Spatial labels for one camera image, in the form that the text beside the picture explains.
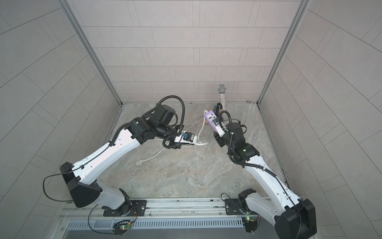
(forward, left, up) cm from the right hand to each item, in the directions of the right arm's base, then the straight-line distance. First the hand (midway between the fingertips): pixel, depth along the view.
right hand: (218, 128), depth 79 cm
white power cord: (-9, +46, -16) cm, 49 cm away
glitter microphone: (+18, -4, +12) cm, 22 cm away
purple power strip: (+1, +5, +8) cm, 10 cm away
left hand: (-11, +13, +8) cm, 19 cm away
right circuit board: (-41, -10, -19) cm, 46 cm away
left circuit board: (-39, +48, -15) cm, 63 cm away
